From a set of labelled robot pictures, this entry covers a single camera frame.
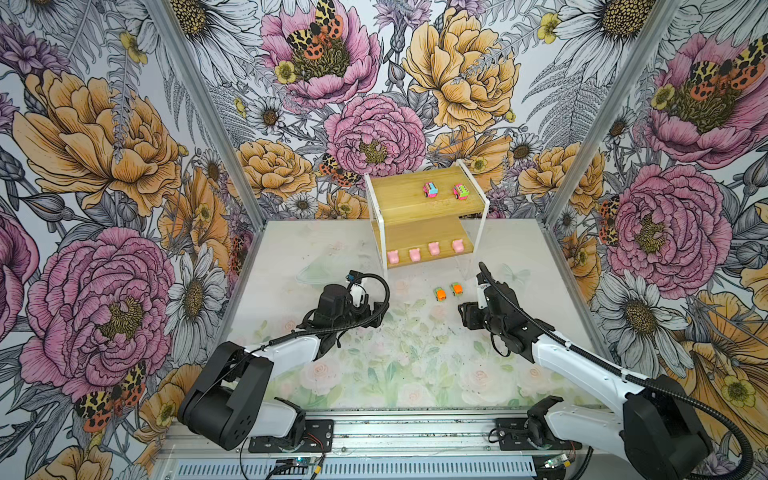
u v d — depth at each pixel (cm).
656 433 41
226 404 43
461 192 79
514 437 73
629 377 45
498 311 67
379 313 67
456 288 101
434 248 90
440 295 99
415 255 89
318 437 73
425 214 79
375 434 76
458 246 91
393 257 88
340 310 72
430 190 79
